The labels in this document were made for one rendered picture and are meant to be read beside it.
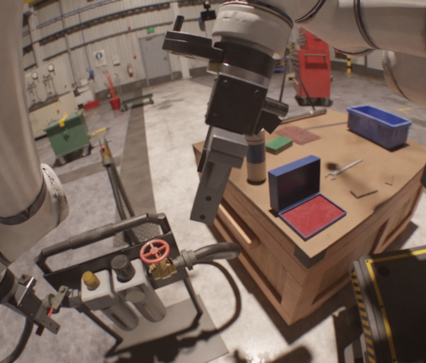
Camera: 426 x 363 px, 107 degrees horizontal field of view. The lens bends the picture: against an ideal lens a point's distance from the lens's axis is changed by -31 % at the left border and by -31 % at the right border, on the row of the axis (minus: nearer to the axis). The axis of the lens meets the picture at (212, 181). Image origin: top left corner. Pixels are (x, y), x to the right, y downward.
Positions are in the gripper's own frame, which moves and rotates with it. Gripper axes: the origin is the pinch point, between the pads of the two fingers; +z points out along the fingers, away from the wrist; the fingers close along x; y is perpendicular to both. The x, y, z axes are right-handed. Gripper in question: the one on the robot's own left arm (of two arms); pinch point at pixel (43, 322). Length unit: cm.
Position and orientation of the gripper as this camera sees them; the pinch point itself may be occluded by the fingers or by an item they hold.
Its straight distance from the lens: 61.1
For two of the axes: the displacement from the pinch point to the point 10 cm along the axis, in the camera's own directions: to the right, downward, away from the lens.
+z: 1.4, 8.4, 5.3
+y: 0.8, -5.4, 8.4
